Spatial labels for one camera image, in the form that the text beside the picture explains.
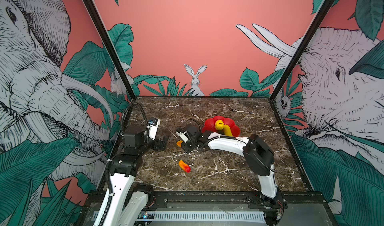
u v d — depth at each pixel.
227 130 0.96
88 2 0.71
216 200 0.76
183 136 0.73
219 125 0.97
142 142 0.56
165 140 0.64
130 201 0.58
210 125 1.02
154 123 0.60
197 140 0.68
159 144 0.63
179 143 0.88
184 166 0.82
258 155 0.50
